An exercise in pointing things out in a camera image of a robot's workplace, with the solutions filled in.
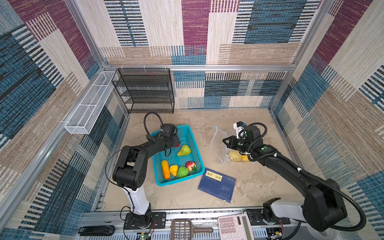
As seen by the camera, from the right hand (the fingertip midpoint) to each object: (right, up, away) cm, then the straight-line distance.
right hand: (223, 142), depth 83 cm
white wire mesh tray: (-82, +14, +9) cm, 84 cm away
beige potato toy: (+8, -8, +6) cm, 13 cm away
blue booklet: (-3, -23, 0) cm, 24 cm away
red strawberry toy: (-26, -3, +9) cm, 28 cm away
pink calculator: (+3, -38, -13) cm, 40 cm away
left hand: (-29, 0, +16) cm, 33 cm away
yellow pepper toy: (-27, -16, +2) cm, 32 cm away
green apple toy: (-22, -16, 0) cm, 28 cm away
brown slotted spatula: (-21, -40, -11) cm, 47 cm away
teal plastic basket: (-22, -13, +11) cm, 28 cm away
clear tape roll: (+45, -40, -14) cm, 62 cm away
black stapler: (-59, -37, -15) cm, 71 cm away
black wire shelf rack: (-51, +34, +26) cm, 67 cm away
